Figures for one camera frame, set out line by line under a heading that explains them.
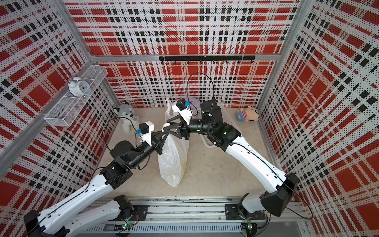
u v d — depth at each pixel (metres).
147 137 0.53
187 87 1.10
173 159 0.67
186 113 0.51
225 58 0.89
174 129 0.56
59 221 0.40
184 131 0.51
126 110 0.95
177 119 0.57
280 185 0.39
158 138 0.58
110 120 1.11
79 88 0.70
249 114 1.08
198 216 0.73
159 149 0.58
